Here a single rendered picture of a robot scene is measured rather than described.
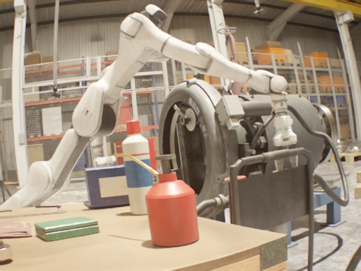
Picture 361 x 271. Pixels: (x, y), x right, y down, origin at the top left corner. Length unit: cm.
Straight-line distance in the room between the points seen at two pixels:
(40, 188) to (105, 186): 82
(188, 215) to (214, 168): 117
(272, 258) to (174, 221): 16
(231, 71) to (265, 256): 95
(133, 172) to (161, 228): 34
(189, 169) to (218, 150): 29
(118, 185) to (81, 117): 64
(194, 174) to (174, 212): 140
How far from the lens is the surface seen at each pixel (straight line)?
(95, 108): 158
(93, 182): 102
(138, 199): 87
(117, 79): 160
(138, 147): 86
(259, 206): 122
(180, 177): 198
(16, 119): 924
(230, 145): 170
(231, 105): 165
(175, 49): 131
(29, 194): 187
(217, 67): 134
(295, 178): 132
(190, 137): 194
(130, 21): 138
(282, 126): 143
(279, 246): 54
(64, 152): 173
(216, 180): 173
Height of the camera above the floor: 62
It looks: 2 degrees up
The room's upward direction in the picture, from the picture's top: 6 degrees counter-clockwise
